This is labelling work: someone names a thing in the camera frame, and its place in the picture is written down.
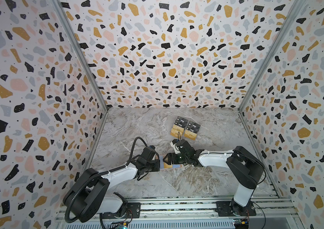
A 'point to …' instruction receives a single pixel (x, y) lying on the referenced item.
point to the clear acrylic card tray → (186, 133)
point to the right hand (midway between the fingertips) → (169, 160)
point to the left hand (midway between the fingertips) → (163, 164)
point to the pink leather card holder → (166, 159)
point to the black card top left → (181, 122)
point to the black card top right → (193, 127)
